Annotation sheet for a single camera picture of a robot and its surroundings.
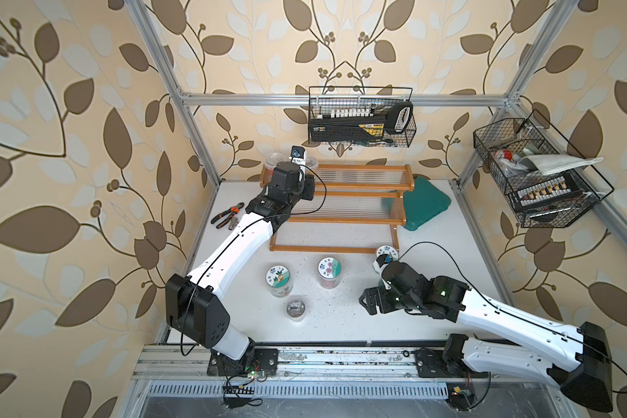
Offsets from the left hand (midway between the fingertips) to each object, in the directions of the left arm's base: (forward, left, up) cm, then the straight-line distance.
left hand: (309, 173), depth 78 cm
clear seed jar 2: (+5, -1, 0) cm, 5 cm away
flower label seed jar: (-20, -6, -25) cm, 33 cm away
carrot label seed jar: (-23, +10, -25) cm, 35 cm away
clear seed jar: (-31, +4, -28) cm, 42 cm away
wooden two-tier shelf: (+14, -19, -34) cm, 42 cm away
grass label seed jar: (-13, -28, -25) cm, 40 cm away
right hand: (-29, -19, -22) cm, 41 cm away
